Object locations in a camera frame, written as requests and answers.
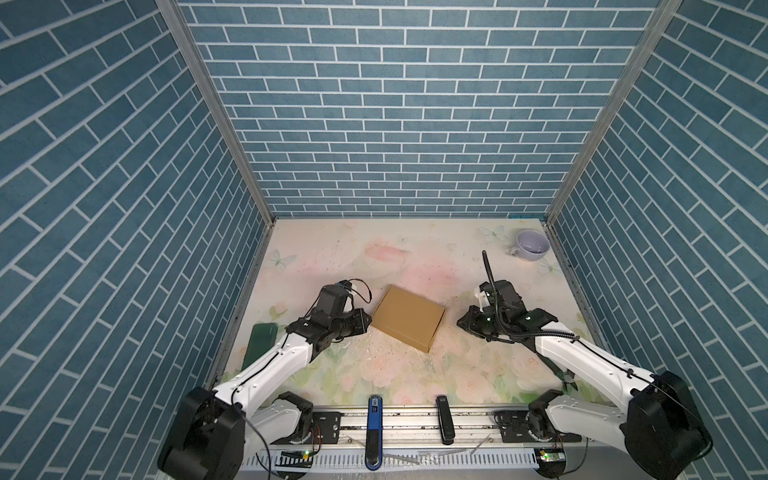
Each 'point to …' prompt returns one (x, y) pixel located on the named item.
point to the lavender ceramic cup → (530, 245)
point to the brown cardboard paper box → (409, 318)
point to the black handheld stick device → (447, 428)
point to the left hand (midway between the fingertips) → (372, 319)
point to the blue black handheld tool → (374, 444)
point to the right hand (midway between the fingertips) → (454, 319)
